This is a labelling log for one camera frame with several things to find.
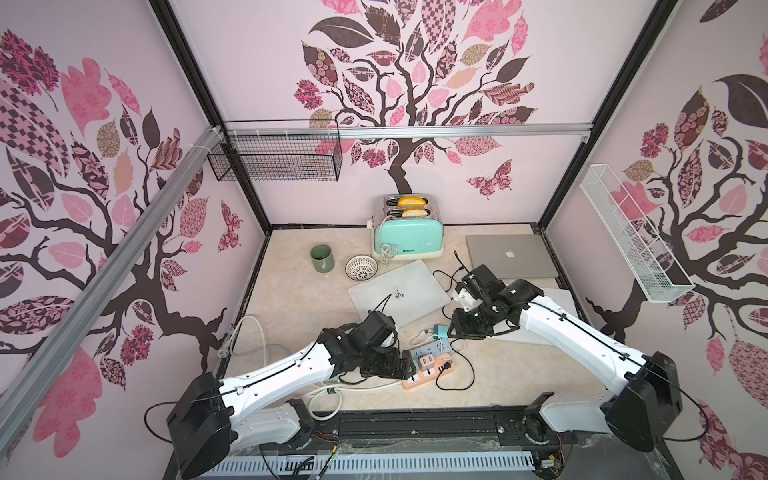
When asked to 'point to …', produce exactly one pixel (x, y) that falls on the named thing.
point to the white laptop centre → (407, 293)
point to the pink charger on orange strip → (427, 362)
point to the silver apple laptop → (512, 256)
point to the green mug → (322, 258)
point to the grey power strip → (437, 348)
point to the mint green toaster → (408, 226)
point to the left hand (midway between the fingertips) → (397, 378)
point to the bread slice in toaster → (411, 202)
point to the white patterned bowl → (361, 267)
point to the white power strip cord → (324, 404)
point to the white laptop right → (559, 299)
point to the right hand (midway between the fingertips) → (454, 340)
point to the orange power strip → (426, 376)
